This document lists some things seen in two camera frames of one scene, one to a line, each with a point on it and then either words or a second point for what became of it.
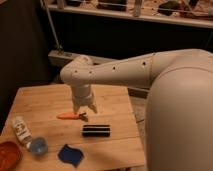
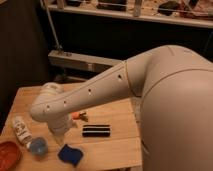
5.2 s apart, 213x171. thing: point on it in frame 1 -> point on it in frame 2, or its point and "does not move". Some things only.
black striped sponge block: (96, 130) does not move
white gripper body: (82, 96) -> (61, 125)
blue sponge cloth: (72, 155) does not move
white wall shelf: (185, 12) does not move
